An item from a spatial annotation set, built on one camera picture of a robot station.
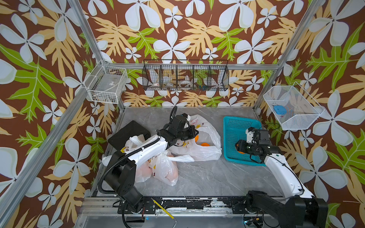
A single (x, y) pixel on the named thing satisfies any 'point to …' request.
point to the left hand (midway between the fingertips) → (200, 130)
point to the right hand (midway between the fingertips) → (238, 144)
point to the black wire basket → (185, 75)
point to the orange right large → (196, 138)
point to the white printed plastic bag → (143, 169)
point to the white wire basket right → (293, 109)
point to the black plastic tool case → (119, 139)
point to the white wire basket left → (106, 83)
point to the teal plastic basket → (234, 130)
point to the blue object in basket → (280, 109)
